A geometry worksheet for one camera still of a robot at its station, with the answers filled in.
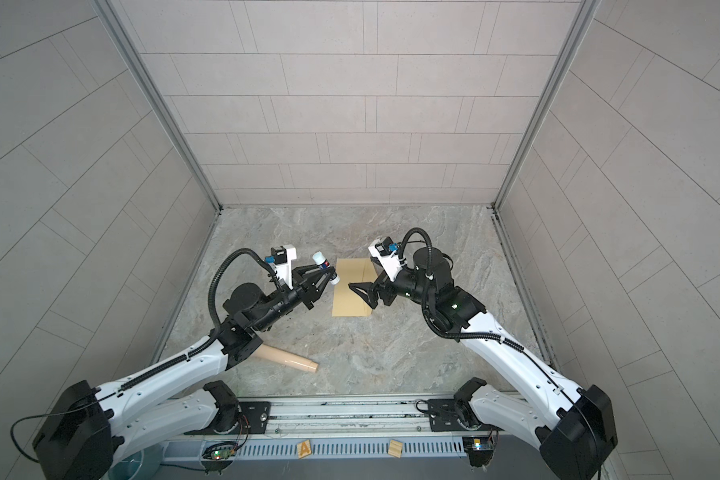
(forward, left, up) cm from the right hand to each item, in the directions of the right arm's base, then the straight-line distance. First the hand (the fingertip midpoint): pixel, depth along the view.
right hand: (363, 274), depth 69 cm
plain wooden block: (-31, -5, -25) cm, 40 cm away
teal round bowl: (-31, +47, -17) cm, 59 cm away
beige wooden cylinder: (-9, +22, -24) cm, 34 cm away
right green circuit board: (-32, -24, -27) cm, 49 cm away
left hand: (0, +6, +3) cm, 6 cm away
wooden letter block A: (-30, +16, -24) cm, 41 cm away
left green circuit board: (-30, +33, -21) cm, 49 cm away
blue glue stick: (0, +8, +5) cm, 10 cm away
